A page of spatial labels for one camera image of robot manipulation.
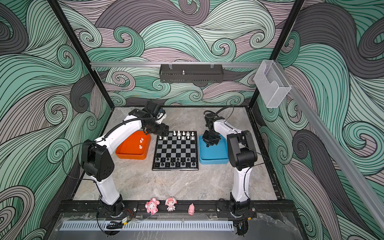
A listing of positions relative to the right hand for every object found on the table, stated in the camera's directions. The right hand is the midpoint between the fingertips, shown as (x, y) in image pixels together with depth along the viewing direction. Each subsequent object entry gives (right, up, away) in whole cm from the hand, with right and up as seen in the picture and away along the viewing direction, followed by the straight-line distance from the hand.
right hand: (207, 142), depth 97 cm
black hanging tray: (-11, +45, -2) cm, 47 cm away
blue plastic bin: (+3, -7, -4) cm, 9 cm away
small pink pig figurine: (-11, -29, -25) cm, 40 cm away
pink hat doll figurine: (-21, -26, -24) cm, 41 cm away
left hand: (-27, +8, -10) cm, 30 cm away
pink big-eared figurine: (-31, -27, -26) cm, 48 cm away
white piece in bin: (-44, -3, -2) cm, 44 cm away
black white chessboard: (-19, -5, -4) cm, 21 cm away
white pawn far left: (-32, +3, +2) cm, 32 cm away
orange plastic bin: (-46, -3, -2) cm, 47 cm away
